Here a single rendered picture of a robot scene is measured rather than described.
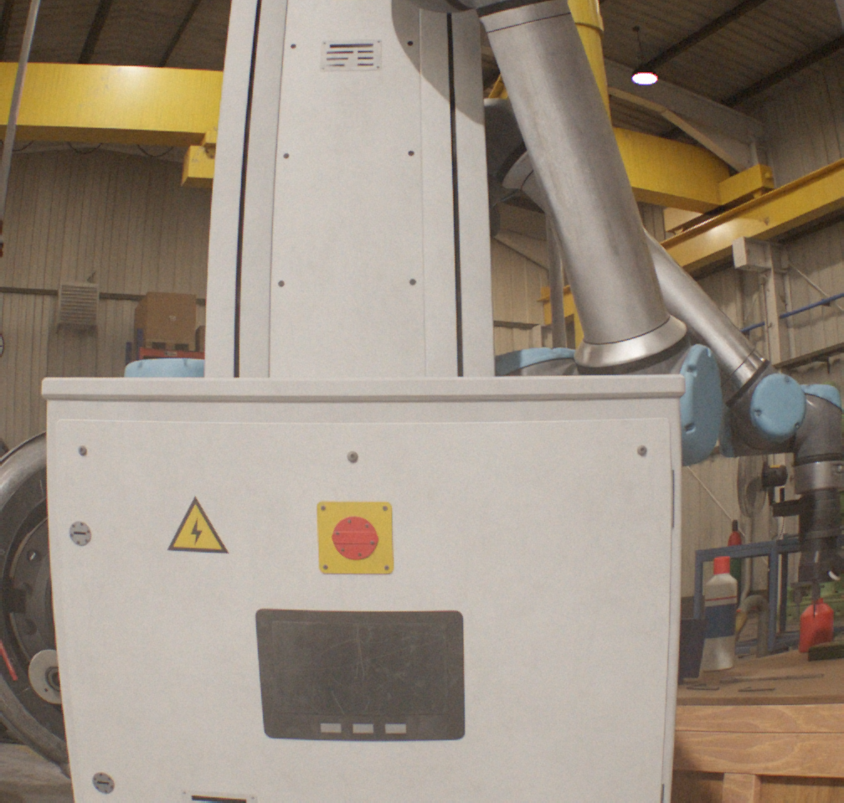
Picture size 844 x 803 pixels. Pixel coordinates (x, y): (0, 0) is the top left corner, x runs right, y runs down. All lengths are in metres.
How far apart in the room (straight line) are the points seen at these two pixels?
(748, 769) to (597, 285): 0.75
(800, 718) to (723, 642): 0.62
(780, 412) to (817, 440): 0.18
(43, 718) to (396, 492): 1.34
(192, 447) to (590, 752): 0.43
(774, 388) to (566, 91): 0.50
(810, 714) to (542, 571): 0.70
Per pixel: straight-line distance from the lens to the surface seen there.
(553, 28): 1.41
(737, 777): 1.71
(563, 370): 1.55
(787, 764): 1.63
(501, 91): 8.28
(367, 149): 1.51
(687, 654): 2.01
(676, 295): 1.63
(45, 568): 2.32
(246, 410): 1.00
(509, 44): 1.41
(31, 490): 2.19
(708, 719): 1.74
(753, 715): 1.67
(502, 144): 1.66
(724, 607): 2.18
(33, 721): 2.20
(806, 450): 1.79
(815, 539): 1.79
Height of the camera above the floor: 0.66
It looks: 11 degrees up
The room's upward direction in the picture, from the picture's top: 1 degrees counter-clockwise
